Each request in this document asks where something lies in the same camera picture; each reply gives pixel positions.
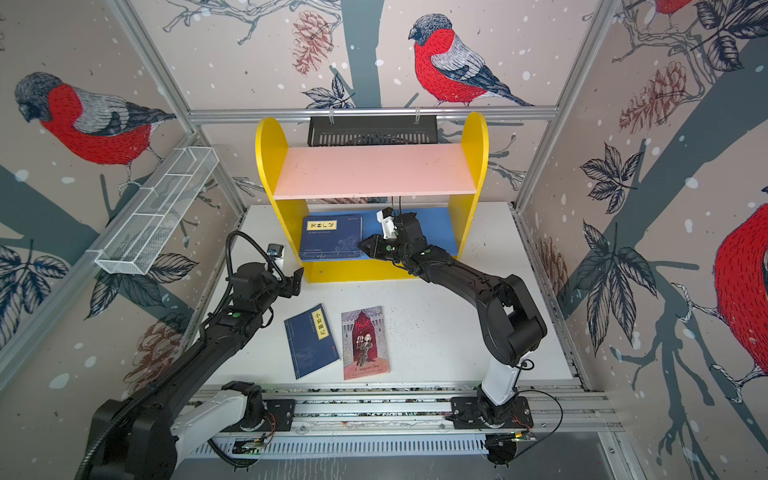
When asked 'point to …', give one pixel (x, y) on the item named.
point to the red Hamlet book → (364, 343)
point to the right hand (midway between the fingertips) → (358, 248)
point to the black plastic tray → (367, 131)
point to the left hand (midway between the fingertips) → (285, 264)
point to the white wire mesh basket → (157, 209)
